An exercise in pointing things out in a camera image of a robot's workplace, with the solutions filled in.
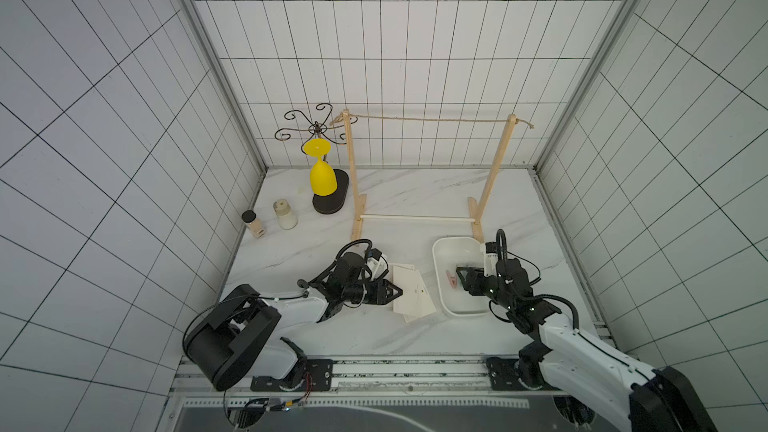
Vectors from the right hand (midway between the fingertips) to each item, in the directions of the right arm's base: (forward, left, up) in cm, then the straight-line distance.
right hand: (463, 263), depth 86 cm
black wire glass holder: (+22, +48, -4) cm, 53 cm away
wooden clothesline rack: (+21, -7, -1) cm, 22 cm away
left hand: (-10, +20, -2) cm, 23 cm away
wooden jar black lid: (+9, +67, +1) cm, 67 cm away
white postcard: (0, +18, -5) cm, 19 cm away
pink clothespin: (-3, +3, -4) cm, 6 cm away
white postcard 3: (-5, +20, -3) cm, 21 cm away
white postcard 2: (-10, +13, -6) cm, 17 cm away
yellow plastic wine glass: (+17, +43, +19) cm, 49 cm away
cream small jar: (+13, +57, 0) cm, 59 cm away
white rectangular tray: (+5, +3, -4) cm, 7 cm away
